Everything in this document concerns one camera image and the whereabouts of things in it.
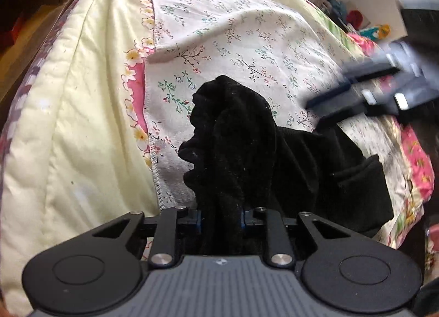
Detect pile of colourful clothes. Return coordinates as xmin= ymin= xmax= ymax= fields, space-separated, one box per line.
xmin=309 ymin=0 xmax=391 ymax=42

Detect black pants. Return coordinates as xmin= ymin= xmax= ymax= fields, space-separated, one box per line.
xmin=178 ymin=76 xmax=394 ymax=254

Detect floral white bed sheet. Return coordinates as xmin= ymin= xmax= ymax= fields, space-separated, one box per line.
xmin=143 ymin=0 xmax=363 ymax=209

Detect cream pink quilt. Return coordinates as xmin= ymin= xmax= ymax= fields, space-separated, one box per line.
xmin=0 ymin=0 xmax=435 ymax=316

